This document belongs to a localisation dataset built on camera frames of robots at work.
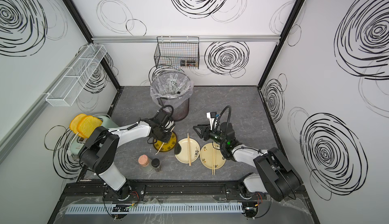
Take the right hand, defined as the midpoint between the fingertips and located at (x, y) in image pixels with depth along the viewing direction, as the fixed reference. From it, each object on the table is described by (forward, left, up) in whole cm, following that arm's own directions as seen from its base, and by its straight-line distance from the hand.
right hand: (196, 128), depth 80 cm
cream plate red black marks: (-10, -6, -15) cm, 19 cm away
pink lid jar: (-17, +24, -5) cm, 30 cm away
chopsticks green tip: (-7, +4, -13) cm, 16 cm away
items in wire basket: (+34, +6, +17) cm, 38 cm away
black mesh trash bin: (+15, +10, -1) cm, 18 cm away
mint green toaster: (-10, +59, +1) cm, 60 cm away
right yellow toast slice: (-3, +55, +6) cm, 55 cm away
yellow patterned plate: (-5, +17, -14) cm, 23 cm away
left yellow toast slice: (-4, +60, +8) cm, 61 cm away
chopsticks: (-7, +21, -13) cm, 26 cm away
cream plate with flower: (-7, +9, -15) cm, 18 cm away
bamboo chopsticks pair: (-11, -10, -13) cm, 20 cm away
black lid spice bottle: (-17, +20, -5) cm, 27 cm away
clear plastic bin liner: (+26, +18, +3) cm, 32 cm away
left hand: (+1, +18, -15) cm, 23 cm away
